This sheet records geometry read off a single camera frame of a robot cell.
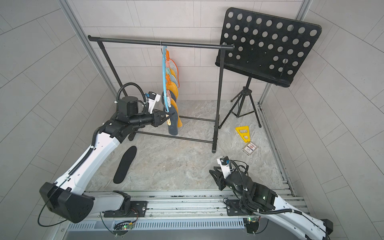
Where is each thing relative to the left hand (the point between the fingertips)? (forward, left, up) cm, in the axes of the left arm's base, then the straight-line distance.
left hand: (172, 115), depth 69 cm
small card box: (-1, -44, -29) cm, 53 cm away
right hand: (-19, -19, -21) cm, 34 cm away
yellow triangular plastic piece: (+8, -42, -29) cm, 52 cm away
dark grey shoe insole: (+5, +3, -19) cm, 20 cm away
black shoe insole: (-11, +29, -30) cm, 43 cm away
